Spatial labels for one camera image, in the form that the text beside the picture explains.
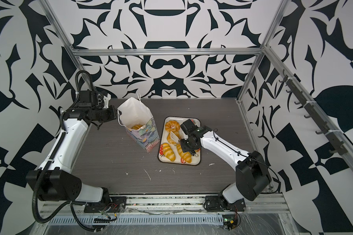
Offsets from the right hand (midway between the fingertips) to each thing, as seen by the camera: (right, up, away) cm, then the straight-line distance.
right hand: (184, 144), depth 85 cm
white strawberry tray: (+7, -10, +3) cm, 12 cm away
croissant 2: (+1, -7, +2) cm, 7 cm away
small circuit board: (+21, -34, -14) cm, 42 cm away
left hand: (-36, +19, -6) cm, 41 cm away
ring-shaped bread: (-8, +9, +19) cm, 23 cm away
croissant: (-10, -5, +4) cm, 12 cm away
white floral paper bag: (-22, +11, -12) cm, 27 cm away
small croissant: (-31, +9, +14) cm, 35 cm away
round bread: (-9, +2, +9) cm, 13 cm away
